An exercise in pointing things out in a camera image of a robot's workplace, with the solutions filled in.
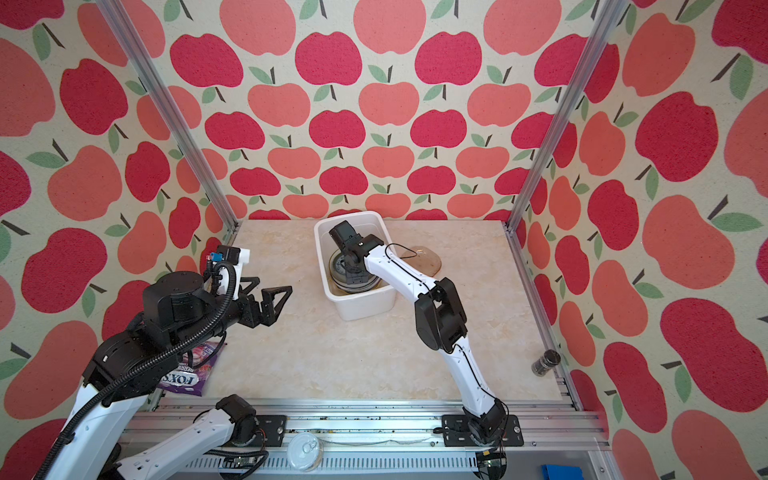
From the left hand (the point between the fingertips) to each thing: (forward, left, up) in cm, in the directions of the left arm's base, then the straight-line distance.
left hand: (280, 287), depth 60 cm
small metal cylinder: (-6, -65, -26) cm, 70 cm away
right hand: (+28, -11, -22) cm, 37 cm away
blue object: (-29, -60, -32) cm, 74 cm away
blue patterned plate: (+24, -6, -29) cm, 38 cm away
